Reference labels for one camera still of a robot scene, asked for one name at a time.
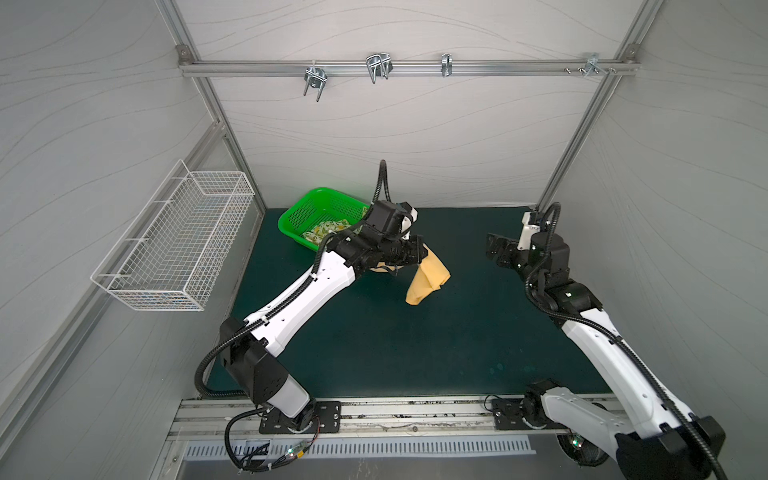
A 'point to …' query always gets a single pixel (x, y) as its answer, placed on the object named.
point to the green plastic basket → (322, 205)
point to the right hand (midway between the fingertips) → (512, 231)
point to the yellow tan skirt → (431, 275)
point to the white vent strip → (216, 451)
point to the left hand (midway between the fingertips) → (434, 248)
